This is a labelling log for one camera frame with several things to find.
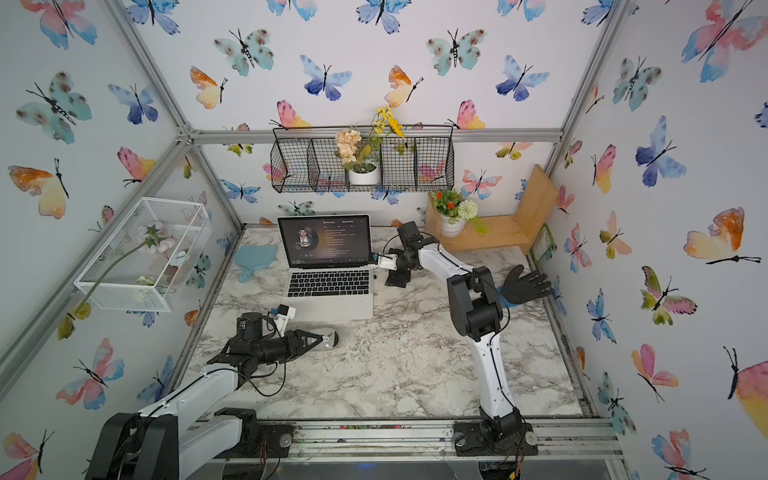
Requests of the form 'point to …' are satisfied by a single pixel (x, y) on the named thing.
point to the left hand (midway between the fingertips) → (321, 339)
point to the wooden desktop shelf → (508, 232)
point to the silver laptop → (328, 262)
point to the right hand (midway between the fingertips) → (391, 263)
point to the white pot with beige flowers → (362, 164)
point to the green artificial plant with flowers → (450, 204)
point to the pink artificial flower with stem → (152, 238)
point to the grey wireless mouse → (330, 339)
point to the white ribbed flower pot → (448, 230)
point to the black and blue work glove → (517, 290)
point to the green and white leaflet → (544, 244)
